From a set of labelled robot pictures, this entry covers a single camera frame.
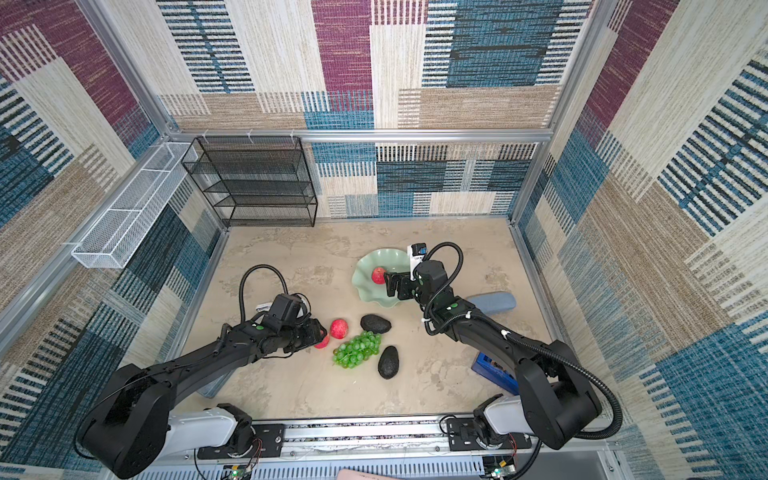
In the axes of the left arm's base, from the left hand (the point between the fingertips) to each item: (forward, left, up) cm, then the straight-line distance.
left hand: (322, 330), depth 87 cm
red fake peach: (+1, -5, 0) cm, 5 cm away
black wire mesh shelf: (+53, +29, +12) cm, 61 cm away
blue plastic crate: (-12, -44, +2) cm, 46 cm away
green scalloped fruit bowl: (+26, -21, -1) cm, 33 cm away
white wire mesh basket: (+11, +45, +29) cm, 54 cm away
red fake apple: (+19, -16, 0) cm, 25 cm away
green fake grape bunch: (-6, -10, 0) cm, 11 cm away
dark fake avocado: (+2, -15, -1) cm, 15 cm away
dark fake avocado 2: (-10, -19, 0) cm, 21 cm away
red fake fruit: (-4, -1, -1) cm, 4 cm away
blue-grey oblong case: (+10, -53, -2) cm, 54 cm away
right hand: (+11, -22, +11) cm, 27 cm away
